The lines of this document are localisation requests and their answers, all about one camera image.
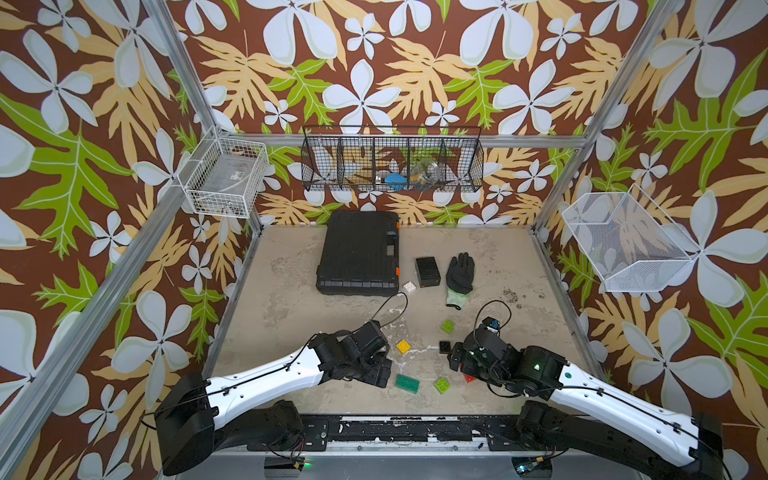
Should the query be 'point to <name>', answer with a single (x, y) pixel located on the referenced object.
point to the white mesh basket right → (626, 242)
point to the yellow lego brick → (403, 346)
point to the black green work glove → (459, 278)
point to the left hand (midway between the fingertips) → (379, 367)
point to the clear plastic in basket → (427, 172)
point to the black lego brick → (444, 347)
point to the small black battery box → (427, 271)
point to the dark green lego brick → (406, 383)
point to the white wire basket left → (222, 177)
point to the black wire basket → (388, 158)
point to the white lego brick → (410, 286)
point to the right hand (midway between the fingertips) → (453, 361)
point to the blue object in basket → (396, 181)
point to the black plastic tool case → (360, 254)
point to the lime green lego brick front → (442, 385)
